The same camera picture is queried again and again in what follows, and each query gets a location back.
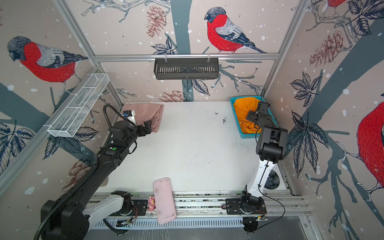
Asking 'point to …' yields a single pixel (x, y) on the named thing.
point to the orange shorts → (242, 106)
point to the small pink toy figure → (151, 204)
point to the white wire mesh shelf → (68, 122)
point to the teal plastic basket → (259, 98)
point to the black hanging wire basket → (170, 68)
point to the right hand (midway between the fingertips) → (256, 117)
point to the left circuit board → (124, 223)
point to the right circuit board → (254, 219)
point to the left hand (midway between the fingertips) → (142, 121)
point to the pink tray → (164, 205)
